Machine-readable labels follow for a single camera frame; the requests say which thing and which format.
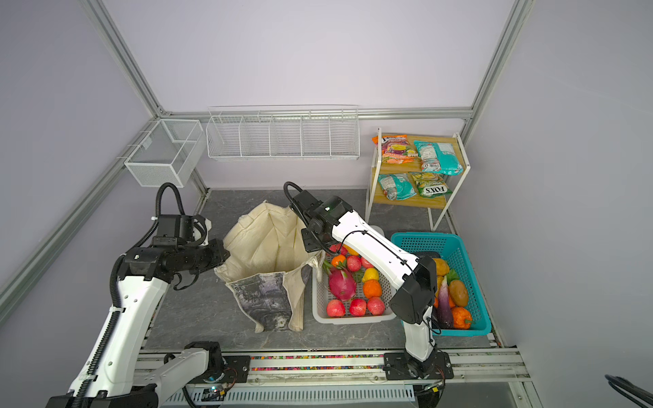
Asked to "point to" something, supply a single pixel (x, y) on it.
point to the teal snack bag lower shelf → (396, 186)
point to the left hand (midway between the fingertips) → (229, 257)
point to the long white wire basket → (283, 133)
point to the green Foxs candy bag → (431, 184)
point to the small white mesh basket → (168, 155)
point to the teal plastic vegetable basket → (451, 247)
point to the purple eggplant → (445, 320)
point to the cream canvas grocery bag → (266, 263)
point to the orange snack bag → (396, 149)
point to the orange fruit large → (371, 288)
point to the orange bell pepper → (462, 318)
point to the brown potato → (458, 293)
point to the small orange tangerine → (337, 259)
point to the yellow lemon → (371, 274)
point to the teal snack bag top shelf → (438, 156)
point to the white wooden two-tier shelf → (421, 171)
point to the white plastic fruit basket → (320, 294)
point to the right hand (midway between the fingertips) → (317, 244)
